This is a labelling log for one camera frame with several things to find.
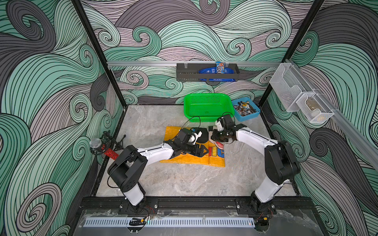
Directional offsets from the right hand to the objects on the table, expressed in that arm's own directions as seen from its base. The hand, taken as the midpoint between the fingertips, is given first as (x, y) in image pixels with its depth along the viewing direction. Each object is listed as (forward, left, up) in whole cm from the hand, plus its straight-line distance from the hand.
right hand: (214, 136), depth 93 cm
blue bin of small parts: (+31, -30, -7) cm, 44 cm away
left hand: (-10, +8, +3) cm, 13 cm away
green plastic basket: (+34, 0, -8) cm, 35 cm away
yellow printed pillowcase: (-11, +1, -5) cm, 13 cm away
